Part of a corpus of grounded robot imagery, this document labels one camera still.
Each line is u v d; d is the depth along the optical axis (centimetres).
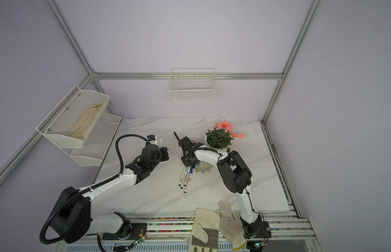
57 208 39
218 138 88
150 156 64
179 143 89
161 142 84
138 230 73
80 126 77
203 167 95
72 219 41
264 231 73
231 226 75
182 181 89
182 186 88
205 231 73
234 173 54
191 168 95
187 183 88
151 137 75
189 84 95
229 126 102
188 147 77
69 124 76
